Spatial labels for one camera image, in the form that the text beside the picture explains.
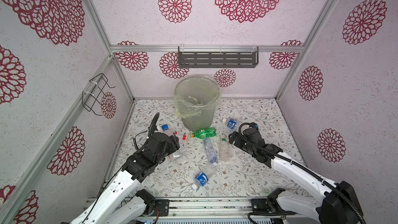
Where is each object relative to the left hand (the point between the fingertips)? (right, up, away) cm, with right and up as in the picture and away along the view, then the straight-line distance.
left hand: (174, 142), depth 75 cm
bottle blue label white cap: (+14, -18, +3) cm, 23 cm away
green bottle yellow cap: (+15, +2, +20) cm, 25 cm away
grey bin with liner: (+10, +23, +27) cm, 37 cm away
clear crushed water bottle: (+19, -9, +18) cm, 27 cm away
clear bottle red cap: (+3, -1, +23) cm, 23 cm away
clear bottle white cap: (+27, -8, +18) cm, 34 cm away
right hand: (+31, +1, +9) cm, 32 cm away
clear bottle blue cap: (+2, -5, -6) cm, 8 cm away
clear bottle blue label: (+33, +7, +25) cm, 42 cm away
